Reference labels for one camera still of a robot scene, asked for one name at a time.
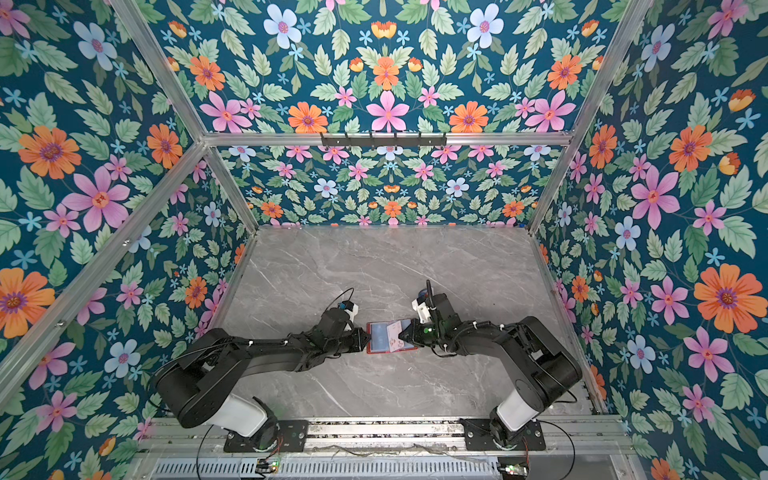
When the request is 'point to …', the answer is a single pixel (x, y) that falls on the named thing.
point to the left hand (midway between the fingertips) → (375, 334)
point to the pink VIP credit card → (393, 332)
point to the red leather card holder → (384, 337)
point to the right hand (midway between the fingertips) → (398, 334)
